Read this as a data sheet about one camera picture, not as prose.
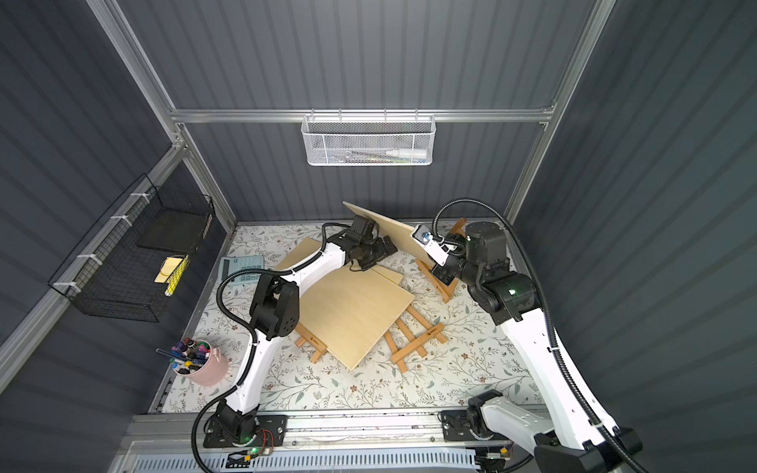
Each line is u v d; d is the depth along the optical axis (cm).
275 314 61
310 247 116
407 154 91
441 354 87
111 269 68
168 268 75
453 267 58
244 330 59
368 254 87
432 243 55
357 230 82
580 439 36
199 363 73
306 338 85
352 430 75
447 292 94
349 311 91
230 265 104
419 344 85
